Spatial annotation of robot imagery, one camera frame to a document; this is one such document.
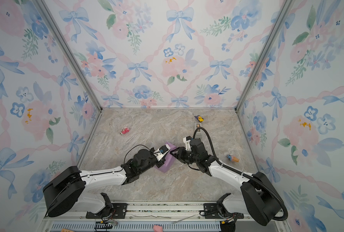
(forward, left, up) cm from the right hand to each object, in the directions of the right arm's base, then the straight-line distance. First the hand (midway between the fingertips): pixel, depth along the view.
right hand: (171, 152), depth 82 cm
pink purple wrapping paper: (-5, +1, -1) cm, 5 cm away
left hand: (+1, +1, +3) cm, 3 cm away
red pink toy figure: (+22, +34, -9) cm, 42 cm away
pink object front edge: (-34, +5, -10) cm, 36 cm away
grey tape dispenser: (+6, -15, +11) cm, 19 cm away
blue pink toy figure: (+2, -38, -10) cm, 40 cm away
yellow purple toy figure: (+34, -20, -9) cm, 41 cm away
